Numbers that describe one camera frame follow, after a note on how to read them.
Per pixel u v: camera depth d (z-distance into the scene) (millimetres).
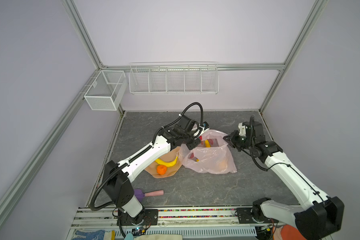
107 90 1021
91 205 379
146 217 735
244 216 738
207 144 988
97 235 684
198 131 656
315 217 643
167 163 891
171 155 979
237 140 683
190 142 676
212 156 707
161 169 843
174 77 970
